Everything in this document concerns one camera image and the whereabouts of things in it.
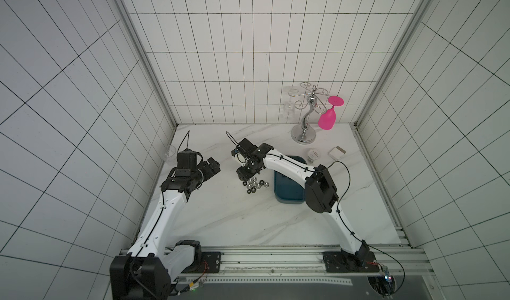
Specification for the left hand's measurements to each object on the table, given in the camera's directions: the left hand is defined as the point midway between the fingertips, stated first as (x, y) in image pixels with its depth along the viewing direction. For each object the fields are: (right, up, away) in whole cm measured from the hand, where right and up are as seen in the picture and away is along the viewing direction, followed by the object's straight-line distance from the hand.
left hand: (211, 172), depth 82 cm
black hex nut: (+16, -11, +10) cm, 22 cm away
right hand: (+10, -4, +9) cm, 15 cm away
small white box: (+63, +7, +22) cm, 67 cm away
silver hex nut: (+16, -8, +10) cm, 21 cm away
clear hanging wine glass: (+37, +30, +17) cm, 51 cm away
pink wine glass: (+55, +24, +15) cm, 62 cm away
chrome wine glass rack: (+48, +17, +31) cm, 60 cm away
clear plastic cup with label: (+49, +6, +17) cm, 52 cm away
